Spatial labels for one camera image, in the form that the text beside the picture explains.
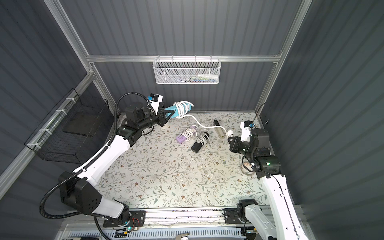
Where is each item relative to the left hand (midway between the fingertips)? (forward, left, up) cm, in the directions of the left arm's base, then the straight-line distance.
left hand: (173, 111), depth 72 cm
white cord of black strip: (+4, -16, -28) cm, 33 cm away
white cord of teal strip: (+4, -3, 0) cm, 5 cm away
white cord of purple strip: (+10, -7, -30) cm, 32 cm away
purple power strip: (+5, -1, -30) cm, 31 cm away
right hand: (-12, -29, -7) cm, 32 cm away
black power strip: (+2, -12, -33) cm, 35 cm away
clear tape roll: (-27, -30, -4) cm, 41 cm away
